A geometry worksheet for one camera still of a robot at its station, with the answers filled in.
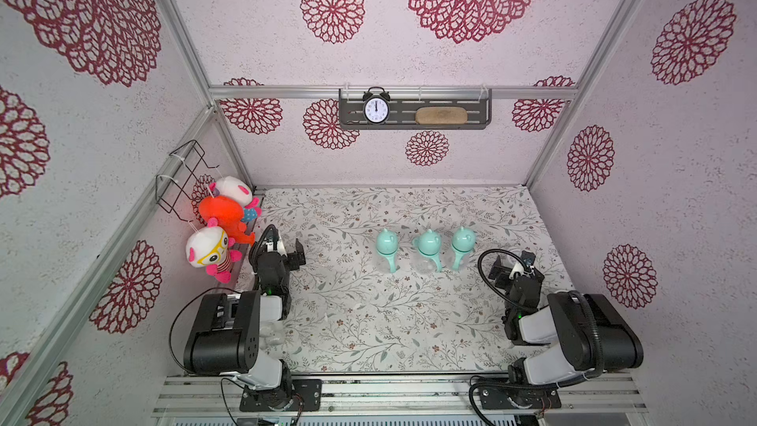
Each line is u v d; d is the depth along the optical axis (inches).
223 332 17.9
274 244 30.1
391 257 34.4
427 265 37.9
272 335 29.4
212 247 31.6
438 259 34.3
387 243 32.9
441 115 35.4
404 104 38.0
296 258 33.4
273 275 27.5
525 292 28.2
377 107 35.3
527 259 30.0
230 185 37.1
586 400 29.0
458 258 34.6
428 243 33.1
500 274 32.7
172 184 29.3
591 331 16.9
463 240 33.1
